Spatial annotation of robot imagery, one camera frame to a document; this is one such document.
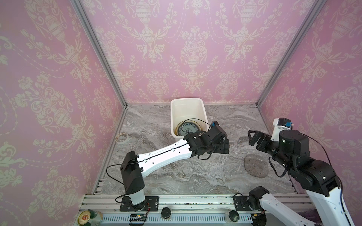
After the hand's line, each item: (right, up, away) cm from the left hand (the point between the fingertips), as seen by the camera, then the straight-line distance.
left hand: (225, 148), depth 71 cm
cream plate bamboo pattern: (-26, +6, +25) cm, 37 cm away
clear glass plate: (+24, -14, +16) cm, 32 cm away
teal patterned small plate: (-18, +9, +29) cm, 36 cm away
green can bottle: (-62, -28, -9) cm, 69 cm away
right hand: (+12, +8, -9) cm, 17 cm away
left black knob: (-29, -27, -7) cm, 40 cm away
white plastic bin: (-20, +22, +33) cm, 44 cm away
